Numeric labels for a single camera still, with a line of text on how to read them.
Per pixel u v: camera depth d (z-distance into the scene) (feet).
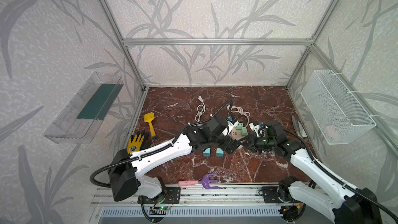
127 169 1.29
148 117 3.30
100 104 2.11
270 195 2.40
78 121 2.07
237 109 3.43
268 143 2.16
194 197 2.43
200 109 3.55
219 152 1.72
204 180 2.53
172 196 2.37
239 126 2.99
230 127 2.15
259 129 2.37
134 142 2.94
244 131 2.92
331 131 2.42
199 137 1.73
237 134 3.05
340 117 2.06
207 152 2.82
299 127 3.08
